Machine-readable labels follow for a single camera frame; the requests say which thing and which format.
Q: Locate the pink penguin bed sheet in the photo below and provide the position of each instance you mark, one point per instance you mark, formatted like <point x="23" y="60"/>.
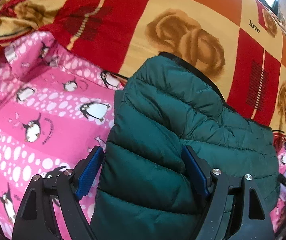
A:
<point x="55" y="107"/>

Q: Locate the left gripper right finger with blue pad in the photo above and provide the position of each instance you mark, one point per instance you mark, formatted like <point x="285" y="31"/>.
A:
<point x="232" y="207"/>

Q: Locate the dark green puffer jacket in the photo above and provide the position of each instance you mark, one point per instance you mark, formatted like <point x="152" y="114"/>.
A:
<point x="143" y="190"/>

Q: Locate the red orange rose blanket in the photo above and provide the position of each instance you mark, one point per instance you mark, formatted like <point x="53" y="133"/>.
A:
<point x="238" y="44"/>

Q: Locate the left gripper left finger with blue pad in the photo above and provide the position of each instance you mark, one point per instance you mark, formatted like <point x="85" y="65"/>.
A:
<point x="36" y="217"/>

